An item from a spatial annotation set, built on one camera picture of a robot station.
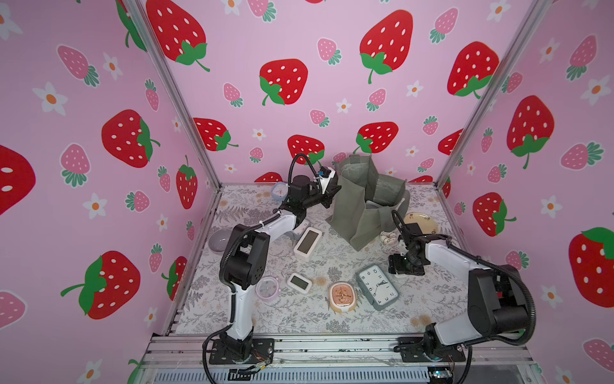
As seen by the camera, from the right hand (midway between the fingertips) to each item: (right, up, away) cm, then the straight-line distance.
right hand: (396, 270), depth 90 cm
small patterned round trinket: (-1, +11, +8) cm, 13 cm away
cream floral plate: (+20, +17, +17) cm, 31 cm away
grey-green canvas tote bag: (-9, +27, +10) cm, 30 cm away
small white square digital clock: (-37, -4, -4) cm, 38 cm away
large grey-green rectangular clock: (-9, -5, -5) cm, 12 cm away
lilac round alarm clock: (-48, -5, -6) cm, 49 cm away
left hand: (-21, +32, -1) cm, 39 cm away
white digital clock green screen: (-35, +10, +5) cm, 36 cm away
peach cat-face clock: (-22, -7, -8) cm, 24 cm away
